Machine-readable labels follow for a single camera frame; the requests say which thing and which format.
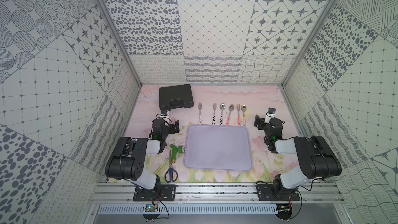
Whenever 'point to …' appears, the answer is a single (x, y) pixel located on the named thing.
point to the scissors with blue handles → (171, 174)
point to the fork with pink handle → (238, 108)
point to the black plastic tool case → (175, 97)
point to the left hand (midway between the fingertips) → (170, 119)
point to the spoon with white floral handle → (244, 109)
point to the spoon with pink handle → (231, 108)
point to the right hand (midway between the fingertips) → (264, 117)
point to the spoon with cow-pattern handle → (222, 106)
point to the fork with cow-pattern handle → (214, 108)
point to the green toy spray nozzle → (180, 149)
